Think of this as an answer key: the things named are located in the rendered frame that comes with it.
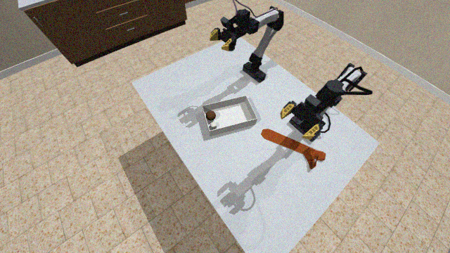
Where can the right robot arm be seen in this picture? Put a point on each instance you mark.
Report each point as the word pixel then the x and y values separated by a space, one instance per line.
pixel 246 24

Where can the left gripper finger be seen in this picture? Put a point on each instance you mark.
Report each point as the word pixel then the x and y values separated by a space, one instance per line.
pixel 310 134
pixel 285 112

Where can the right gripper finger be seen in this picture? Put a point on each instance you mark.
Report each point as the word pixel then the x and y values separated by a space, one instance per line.
pixel 226 46
pixel 214 35

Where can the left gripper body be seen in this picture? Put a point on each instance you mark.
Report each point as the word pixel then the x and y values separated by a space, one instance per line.
pixel 302 111

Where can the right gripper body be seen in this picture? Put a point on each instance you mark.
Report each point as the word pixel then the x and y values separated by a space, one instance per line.
pixel 226 35

